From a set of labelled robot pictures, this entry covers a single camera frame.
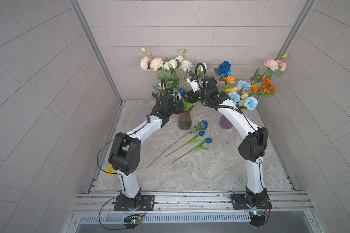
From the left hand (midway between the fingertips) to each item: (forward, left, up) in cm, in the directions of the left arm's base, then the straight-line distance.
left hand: (178, 101), depth 91 cm
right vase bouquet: (-6, -37, +12) cm, 39 cm away
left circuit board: (-60, +20, -17) cm, 66 cm away
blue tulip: (-3, -2, +11) cm, 11 cm away
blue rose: (-10, -13, -16) cm, 23 cm away
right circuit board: (-59, -38, -18) cm, 72 cm away
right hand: (-2, -4, +9) cm, 9 cm away
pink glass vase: (-9, -4, -9) cm, 13 cm away
